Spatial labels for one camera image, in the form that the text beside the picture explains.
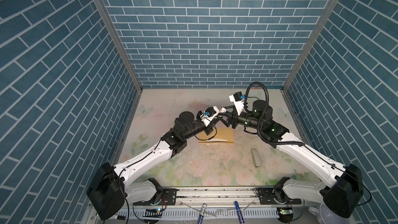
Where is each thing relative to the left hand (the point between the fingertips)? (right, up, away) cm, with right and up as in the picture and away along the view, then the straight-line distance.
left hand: (219, 115), depth 71 cm
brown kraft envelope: (+2, -13, +23) cm, 27 cm away
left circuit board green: (-31, -46, +1) cm, 56 cm away
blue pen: (+9, -44, -2) cm, 45 cm away
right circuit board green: (+32, -48, +3) cm, 58 cm away
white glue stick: (+1, +3, -4) cm, 5 cm away
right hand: (-1, +2, -1) cm, 3 cm away
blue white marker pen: (-8, -43, -2) cm, 43 cm away
